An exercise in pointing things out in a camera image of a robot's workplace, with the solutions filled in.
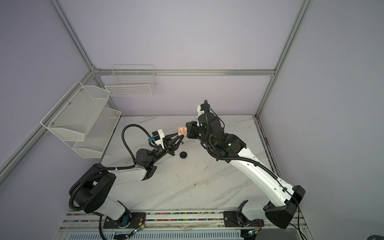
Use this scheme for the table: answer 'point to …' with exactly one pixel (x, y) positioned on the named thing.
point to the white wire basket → (131, 80)
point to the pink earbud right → (195, 184)
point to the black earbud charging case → (183, 155)
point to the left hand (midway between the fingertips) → (183, 134)
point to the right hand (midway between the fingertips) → (185, 123)
